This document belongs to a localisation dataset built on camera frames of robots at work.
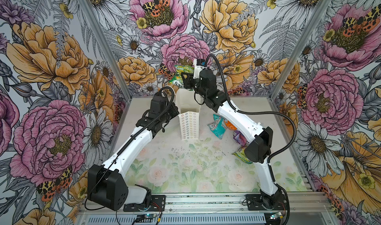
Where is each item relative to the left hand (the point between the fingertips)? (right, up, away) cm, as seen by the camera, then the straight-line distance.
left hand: (178, 111), depth 81 cm
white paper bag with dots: (+6, -1, -2) cm, 6 cm away
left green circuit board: (-14, -51, -9) cm, 54 cm away
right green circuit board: (+47, -49, -10) cm, 69 cm away
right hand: (+2, +17, -4) cm, 18 cm away
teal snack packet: (+24, -10, +17) cm, 31 cm away
